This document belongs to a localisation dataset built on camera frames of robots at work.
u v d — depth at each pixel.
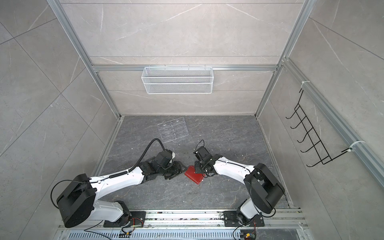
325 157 0.58
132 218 0.72
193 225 0.73
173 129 1.04
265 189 0.44
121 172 0.53
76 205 0.41
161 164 0.64
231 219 0.72
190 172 0.87
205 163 0.68
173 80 1.00
